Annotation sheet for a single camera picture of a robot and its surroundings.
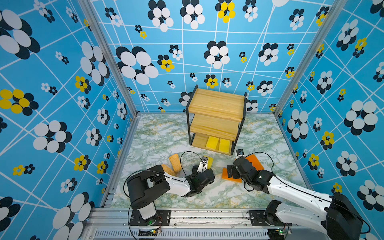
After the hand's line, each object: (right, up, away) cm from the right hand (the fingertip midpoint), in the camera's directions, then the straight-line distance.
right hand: (235, 166), depth 85 cm
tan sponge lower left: (-39, -3, +3) cm, 39 cm away
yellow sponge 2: (-11, +12, +13) cm, 21 cm away
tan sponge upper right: (-35, 0, +8) cm, 36 cm away
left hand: (-16, -2, +4) cm, 16 cm away
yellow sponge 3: (-4, +10, +12) cm, 16 cm away
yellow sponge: (-14, +1, +5) cm, 15 cm away
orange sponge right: (+15, 0, +6) cm, 16 cm away
